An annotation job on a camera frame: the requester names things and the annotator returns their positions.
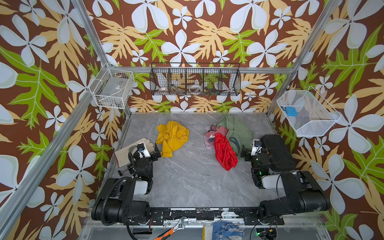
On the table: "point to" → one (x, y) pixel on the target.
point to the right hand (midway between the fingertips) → (251, 145)
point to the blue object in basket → (291, 111)
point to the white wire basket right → (309, 114)
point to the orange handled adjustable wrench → (182, 223)
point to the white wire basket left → (112, 88)
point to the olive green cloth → (241, 135)
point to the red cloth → (226, 155)
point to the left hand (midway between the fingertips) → (146, 144)
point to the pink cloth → (209, 135)
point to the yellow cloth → (172, 135)
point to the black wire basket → (193, 79)
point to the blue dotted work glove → (222, 229)
